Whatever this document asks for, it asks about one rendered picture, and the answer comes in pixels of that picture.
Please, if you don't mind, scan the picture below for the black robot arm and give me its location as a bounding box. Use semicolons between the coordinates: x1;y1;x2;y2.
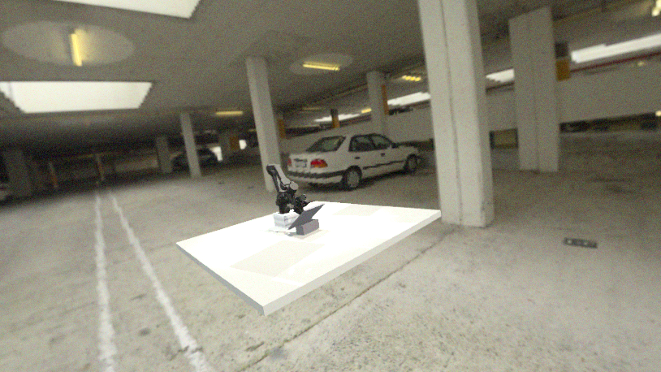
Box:
266;164;306;214

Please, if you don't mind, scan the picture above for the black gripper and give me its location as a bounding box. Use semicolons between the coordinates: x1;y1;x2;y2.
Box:
285;195;310;214

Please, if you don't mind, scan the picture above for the white switch panel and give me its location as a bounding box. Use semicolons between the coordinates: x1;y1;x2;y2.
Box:
288;202;326;236

